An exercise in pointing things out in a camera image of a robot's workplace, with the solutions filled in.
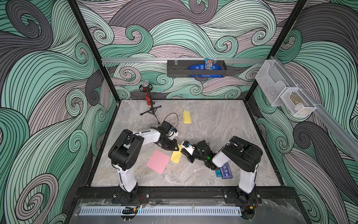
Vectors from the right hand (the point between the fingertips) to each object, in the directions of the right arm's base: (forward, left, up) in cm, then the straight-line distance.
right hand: (183, 149), depth 92 cm
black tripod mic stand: (+30, +23, +7) cm, 38 cm away
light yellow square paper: (+28, -4, -1) cm, 29 cm away
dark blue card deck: (-16, -25, +2) cm, 29 cm away
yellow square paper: (-5, +5, +2) cm, 7 cm away
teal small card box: (-16, -20, +1) cm, 26 cm away
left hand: (0, +4, +2) cm, 5 cm away
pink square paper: (-8, +16, +1) cm, 18 cm away
